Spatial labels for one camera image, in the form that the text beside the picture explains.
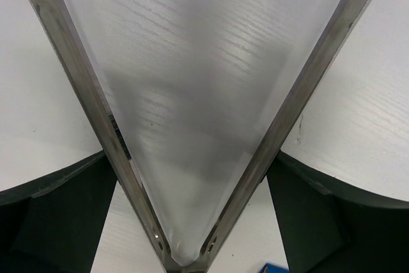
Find blue cartoon placemat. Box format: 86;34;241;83
258;263;289;273

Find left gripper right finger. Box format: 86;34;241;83
266;152;408;272

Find stainless steel tongs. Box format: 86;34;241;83
29;0;371;272

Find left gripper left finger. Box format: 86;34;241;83
1;152;117;272

